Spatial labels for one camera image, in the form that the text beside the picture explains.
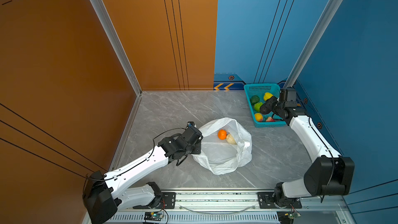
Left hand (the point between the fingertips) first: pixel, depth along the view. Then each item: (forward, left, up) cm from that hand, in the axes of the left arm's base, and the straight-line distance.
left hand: (200, 143), depth 79 cm
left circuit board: (-30, +22, -15) cm, 40 cm away
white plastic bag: (-1, -10, -13) cm, 16 cm away
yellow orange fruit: (+22, -37, -7) cm, 43 cm away
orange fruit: (+10, -12, -9) cm, 18 cm away
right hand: (+22, -38, +8) cm, 44 cm away
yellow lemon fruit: (+42, -47, -8) cm, 64 cm away
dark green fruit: (+37, -37, -8) cm, 53 cm away
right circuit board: (-29, -40, -13) cm, 52 cm away
